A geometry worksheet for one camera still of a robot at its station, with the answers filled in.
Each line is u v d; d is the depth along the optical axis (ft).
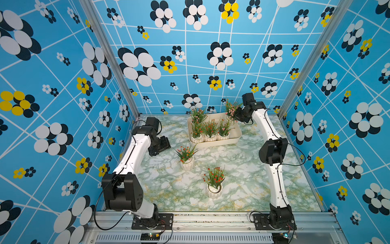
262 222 2.38
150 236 2.37
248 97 2.68
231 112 3.05
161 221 2.38
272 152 2.08
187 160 2.85
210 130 3.06
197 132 3.06
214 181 2.42
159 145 2.32
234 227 2.38
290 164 2.08
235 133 3.54
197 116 3.25
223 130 3.07
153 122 2.20
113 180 1.48
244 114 2.84
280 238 2.29
